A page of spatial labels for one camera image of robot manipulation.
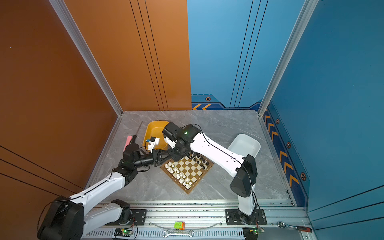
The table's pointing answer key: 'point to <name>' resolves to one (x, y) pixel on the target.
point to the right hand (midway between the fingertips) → (174, 156)
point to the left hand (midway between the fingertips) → (173, 155)
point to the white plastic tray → (242, 145)
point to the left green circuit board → (123, 232)
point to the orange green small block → (179, 225)
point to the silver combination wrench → (166, 233)
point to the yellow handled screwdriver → (134, 136)
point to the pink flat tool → (129, 139)
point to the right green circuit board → (252, 233)
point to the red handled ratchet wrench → (282, 224)
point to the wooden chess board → (188, 171)
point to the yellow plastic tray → (154, 129)
